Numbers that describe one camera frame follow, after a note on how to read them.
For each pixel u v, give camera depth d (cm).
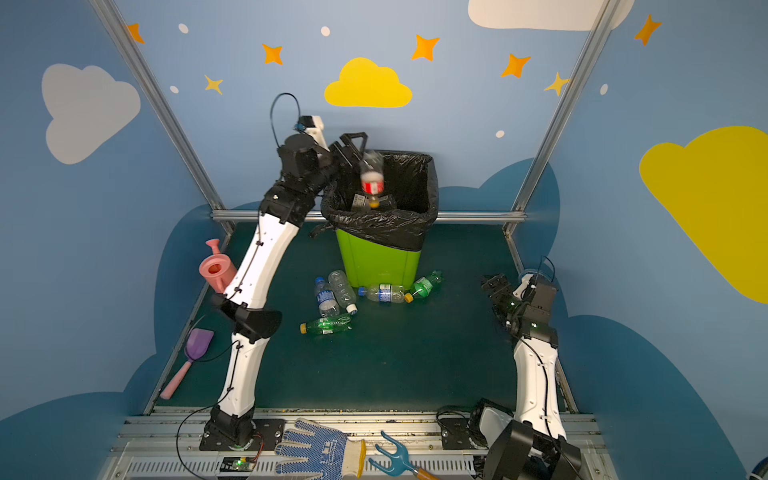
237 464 71
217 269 94
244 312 53
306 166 55
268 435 73
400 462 71
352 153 64
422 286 98
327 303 96
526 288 73
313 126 65
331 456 72
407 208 73
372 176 82
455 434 74
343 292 98
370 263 90
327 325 88
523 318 60
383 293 96
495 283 73
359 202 98
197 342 88
